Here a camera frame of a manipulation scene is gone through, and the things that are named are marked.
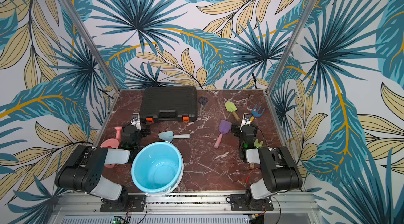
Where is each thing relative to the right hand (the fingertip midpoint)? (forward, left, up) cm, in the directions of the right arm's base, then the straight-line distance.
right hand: (245, 121), depth 92 cm
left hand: (+1, +62, 0) cm, 62 cm away
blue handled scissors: (+24, +24, -8) cm, 35 cm away
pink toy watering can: (-13, +71, +3) cm, 72 cm away
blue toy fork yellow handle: (+13, -11, -9) cm, 19 cm away
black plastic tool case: (+17, +50, -2) cm, 53 cm away
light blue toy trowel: (-4, +45, -8) cm, 46 cm away
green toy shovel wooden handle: (+18, +4, -9) cm, 21 cm away
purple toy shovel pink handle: (+2, +11, -9) cm, 14 cm away
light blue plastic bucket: (-23, +50, -9) cm, 55 cm away
